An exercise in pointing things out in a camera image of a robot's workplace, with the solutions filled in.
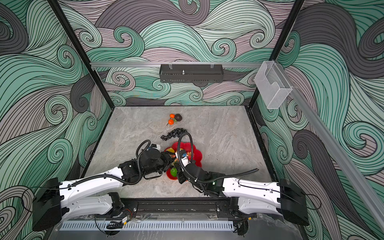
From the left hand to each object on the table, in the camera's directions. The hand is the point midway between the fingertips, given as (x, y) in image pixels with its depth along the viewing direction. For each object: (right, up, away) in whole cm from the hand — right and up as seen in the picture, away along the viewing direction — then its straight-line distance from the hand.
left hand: (179, 157), depth 75 cm
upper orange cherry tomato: (-8, +22, +37) cm, 43 cm away
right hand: (-2, -3, -2) cm, 4 cm away
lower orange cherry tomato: (-8, +18, +34) cm, 39 cm away
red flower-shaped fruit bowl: (+10, -2, +15) cm, 18 cm away
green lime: (-3, -9, +5) cm, 11 cm away
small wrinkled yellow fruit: (-6, +1, +13) cm, 14 cm away
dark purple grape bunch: (-5, +10, +23) cm, 26 cm away
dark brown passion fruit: (-3, +21, +35) cm, 40 cm away
